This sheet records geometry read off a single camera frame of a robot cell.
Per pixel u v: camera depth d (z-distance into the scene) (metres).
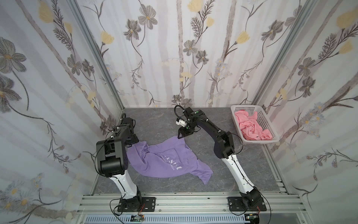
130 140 0.76
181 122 0.96
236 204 0.73
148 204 0.74
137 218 0.70
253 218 0.72
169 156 0.91
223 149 0.66
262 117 1.07
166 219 0.70
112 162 0.50
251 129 0.96
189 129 0.90
